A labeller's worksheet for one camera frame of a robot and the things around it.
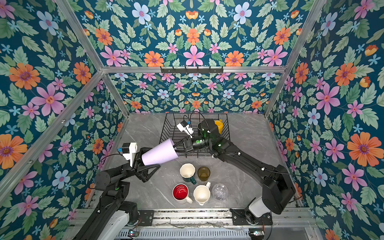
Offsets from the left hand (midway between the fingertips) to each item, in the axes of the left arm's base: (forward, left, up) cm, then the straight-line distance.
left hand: (159, 160), depth 57 cm
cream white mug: (-5, -16, -30) cm, 34 cm away
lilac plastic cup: (+3, 0, +1) cm, 3 cm away
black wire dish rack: (+41, +4, -33) cm, 52 cm away
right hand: (+5, -4, -2) cm, 7 cm away
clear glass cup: (-4, -26, -35) cm, 44 cm away
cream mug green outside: (+8, -8, -32) cm, 33 cm away
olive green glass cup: (+6, -18, -31) cm, 36 cm away
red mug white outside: (-3, -4, -33) cm, 33 cm away
